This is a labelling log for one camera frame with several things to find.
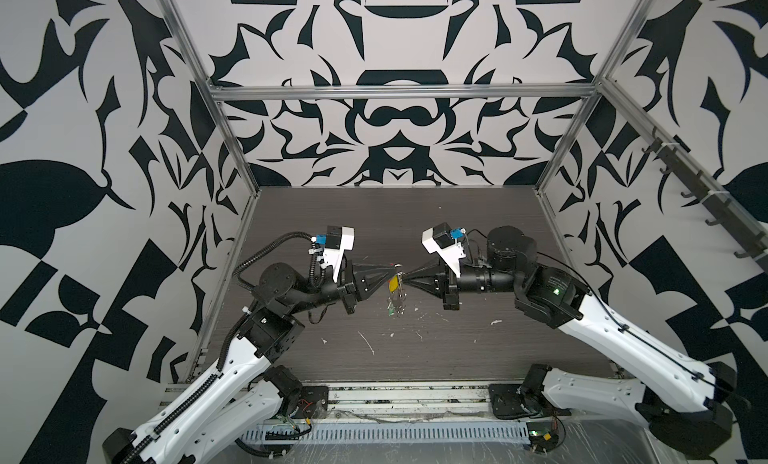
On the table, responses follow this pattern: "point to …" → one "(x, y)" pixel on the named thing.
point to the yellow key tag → (393, 283)
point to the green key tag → (391, 312)
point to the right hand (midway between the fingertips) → (407, 280)
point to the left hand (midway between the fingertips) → (397, 266)
